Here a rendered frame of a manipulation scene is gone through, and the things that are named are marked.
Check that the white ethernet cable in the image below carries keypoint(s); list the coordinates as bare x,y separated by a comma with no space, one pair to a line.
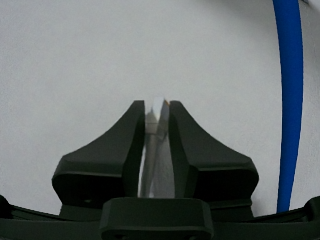
148,166

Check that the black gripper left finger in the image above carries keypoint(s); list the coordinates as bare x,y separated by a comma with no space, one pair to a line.
106,168

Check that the blue cable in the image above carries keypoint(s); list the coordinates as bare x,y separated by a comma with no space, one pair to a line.
288,22

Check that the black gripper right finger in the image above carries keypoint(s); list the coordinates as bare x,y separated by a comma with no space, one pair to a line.
206,169

